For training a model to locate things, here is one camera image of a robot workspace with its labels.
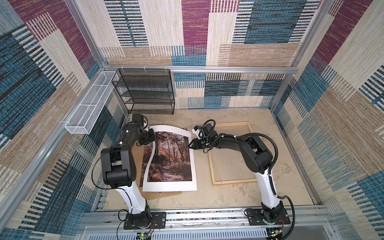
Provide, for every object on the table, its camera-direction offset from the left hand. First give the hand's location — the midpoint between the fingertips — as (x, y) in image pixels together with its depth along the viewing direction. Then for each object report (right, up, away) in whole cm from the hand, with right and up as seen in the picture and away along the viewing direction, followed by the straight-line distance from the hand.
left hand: (154, 136), depth 95 cm
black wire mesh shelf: (-9, +32, +15) cm, 36 cm away
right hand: (+23, -7, +4) cm, 25 cm away
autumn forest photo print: (+11, -14, -1) cm, 18 cm away
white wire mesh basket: (-41, +14, -1) cm, 44 cm away
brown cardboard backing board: (0, -31, -11) cm, 33 cm away
